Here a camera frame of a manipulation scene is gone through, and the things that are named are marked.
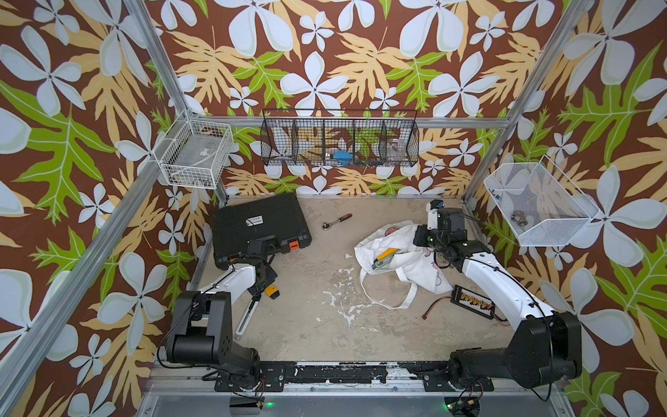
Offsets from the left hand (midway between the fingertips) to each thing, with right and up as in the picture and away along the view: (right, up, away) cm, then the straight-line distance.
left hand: (268, 276), depth 93 cm
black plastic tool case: (+3, +21, +9) cm, 23 cm away
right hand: (+52, +18, -7) cm, 55 cm away
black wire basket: (+25, +52, +3) cm, 57 cm away
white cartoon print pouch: (+52, +6, -3) cm, 53 cm away
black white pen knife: (-5, -12, -8) cm, 15 cm away
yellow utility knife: (+44, +8, +5) cm, 45 cm away
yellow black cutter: (+3, -4, -5) cm, 7 cm away
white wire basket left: (-23, +43, -8) cm, 49 cm away
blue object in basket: (+27, +44, +2) cm, 52 cm away
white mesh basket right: (+89, +25, -13) cm, 93 cm away
